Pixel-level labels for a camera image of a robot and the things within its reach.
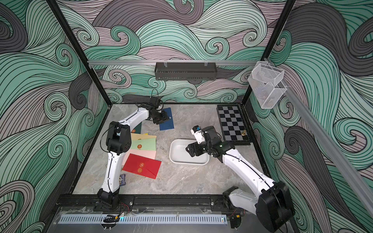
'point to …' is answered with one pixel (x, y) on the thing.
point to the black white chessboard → (234, 128)
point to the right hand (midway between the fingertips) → (194, 146)
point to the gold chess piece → (244, 133)
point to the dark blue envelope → (168, 124)
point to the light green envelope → (149, 144)
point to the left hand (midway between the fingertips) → (167, 117)
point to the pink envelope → (149, 154)
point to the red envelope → (142, 166)
